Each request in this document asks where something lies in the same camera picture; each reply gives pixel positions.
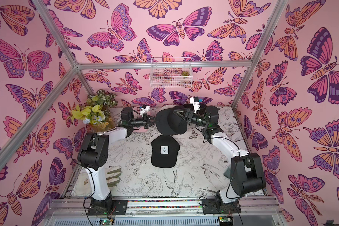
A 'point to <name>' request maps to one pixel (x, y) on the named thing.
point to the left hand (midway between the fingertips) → (160, 120)
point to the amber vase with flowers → (96, 112)
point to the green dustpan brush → (228, 173)
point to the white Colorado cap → (168, 106)
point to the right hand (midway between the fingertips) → (177, 113)
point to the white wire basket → (173, 72)
